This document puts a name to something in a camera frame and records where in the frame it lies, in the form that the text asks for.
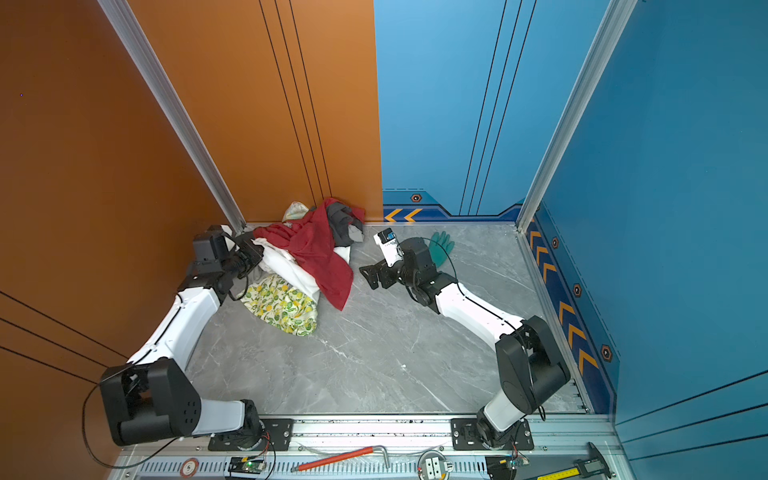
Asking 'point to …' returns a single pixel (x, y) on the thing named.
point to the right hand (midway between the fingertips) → (372, 261)
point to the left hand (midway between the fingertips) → (264, 242)
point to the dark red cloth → (308, 236)
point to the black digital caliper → (594, 465)
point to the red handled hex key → (344, 456)
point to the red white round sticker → (189, 467)
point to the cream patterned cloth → (295, 211)
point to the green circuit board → (253, 466)
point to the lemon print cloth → (281, 305)
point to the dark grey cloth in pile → (345, 230)
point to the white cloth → (283, 261)
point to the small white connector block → (433, 468)
